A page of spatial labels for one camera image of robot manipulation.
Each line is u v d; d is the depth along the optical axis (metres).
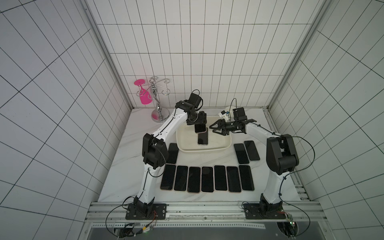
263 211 0.66
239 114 0.78
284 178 0.54
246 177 0.83
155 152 0.54
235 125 0.83
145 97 1.07
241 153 0.95
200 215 0.73
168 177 0.83
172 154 0.97
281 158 0.51
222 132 0.86
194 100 0.73
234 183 0.81
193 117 0.77
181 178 0.83
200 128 0.90
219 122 0.84
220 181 0.82
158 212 0.73
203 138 1.00
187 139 1.00
